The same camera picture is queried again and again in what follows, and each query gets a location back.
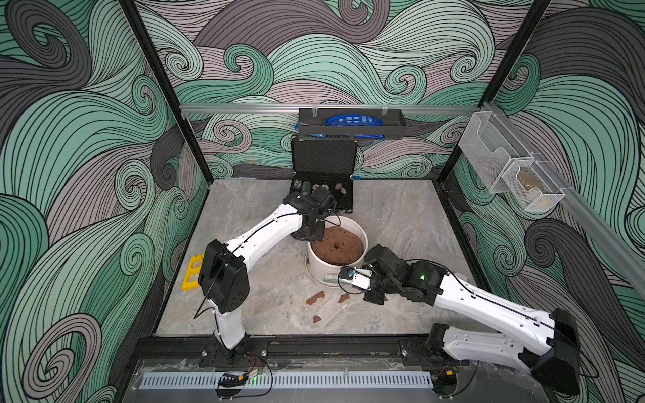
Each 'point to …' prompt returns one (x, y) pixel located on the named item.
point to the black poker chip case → (327, 164)
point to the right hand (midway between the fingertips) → (360, 279)
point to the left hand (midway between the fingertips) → (315, 234)
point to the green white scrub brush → (360, 278)
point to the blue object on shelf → (353, 120)
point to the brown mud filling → (338, 246)
